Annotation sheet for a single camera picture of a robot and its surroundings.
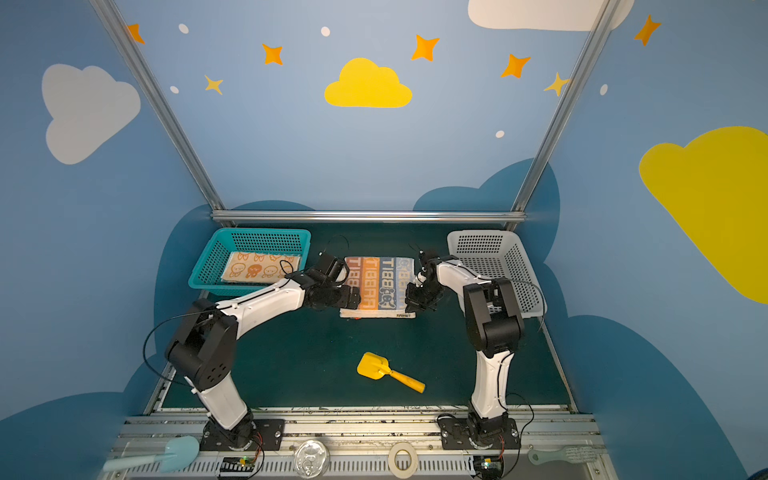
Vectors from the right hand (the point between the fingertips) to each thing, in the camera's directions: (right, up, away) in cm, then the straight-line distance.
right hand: (409, 306), depth 96 cm
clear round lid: (-25, -30, -29) cm, 48 cm away
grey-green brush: (+40, -32, -24) cm, 57 cm away
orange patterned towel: (-55, +12, +9) cm, 57 cm away
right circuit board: (+18, -36, -23) cm, 46 cm away
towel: (-9, +6, +8) cm, 14 cm away
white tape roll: (-3, -35, -27) cm, 44 cm away
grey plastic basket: (+33, +17, +16) cm, 40 cm away
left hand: (-20, +4, -3) cm, 20 cm away
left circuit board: (-45, -36, -23) cm, 62 cm away
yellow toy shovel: (-11, -16, -12) cm, 22 cm away
